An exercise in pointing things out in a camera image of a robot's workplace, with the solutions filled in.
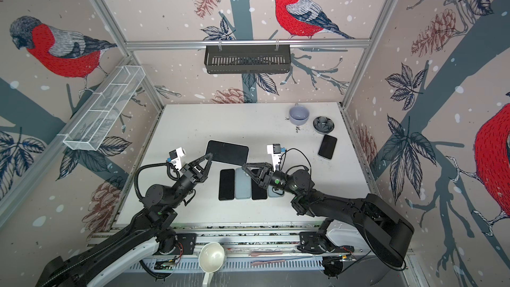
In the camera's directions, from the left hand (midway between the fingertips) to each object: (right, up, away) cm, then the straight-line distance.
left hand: (210, 159), depth 62 cm
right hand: (+10, -5, +2) cm, 11 cm away
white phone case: (+21, -12, +4) cm, 25 cm away
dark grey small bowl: (+52, +10, +46) cm, 70 cm away
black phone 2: (+51, -1, +39) cm, 64 cm away
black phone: (+5, +1, +5) cm, 7 cm away
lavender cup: (+39, +16, +50) cm, 65 cm away
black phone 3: (+15, -19, +22) cm, 33 cm away
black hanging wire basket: (+9, +46, +44) cm, 65 cm away
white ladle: (-1, -38, +8) cm, 38 cm away
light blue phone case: (+8, -17, +28) cm, 34 cm away
